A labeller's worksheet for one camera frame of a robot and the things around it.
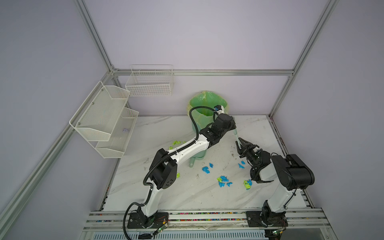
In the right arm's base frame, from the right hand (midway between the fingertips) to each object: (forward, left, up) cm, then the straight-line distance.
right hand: (236, 139), depth 86 cm
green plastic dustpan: (-3, +22, -14) cm, 27 cm away
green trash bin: (+10, +19, +9) cm, 23 cm away
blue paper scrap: (-12, +18, -15) cm, 27 cm away
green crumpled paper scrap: (-16, +35, -15) cm, 41 cm away
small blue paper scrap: (-8, +15, -16) cm, 23 cm away
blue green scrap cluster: (-17, +7, -17) cm, 25 cm away
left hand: (+6, +3, +11) cm, 13 cm away
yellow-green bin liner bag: (+11, +20, +8) cm, 24 cm away
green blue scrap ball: (-21, -6, -15) cm, 26 cm away
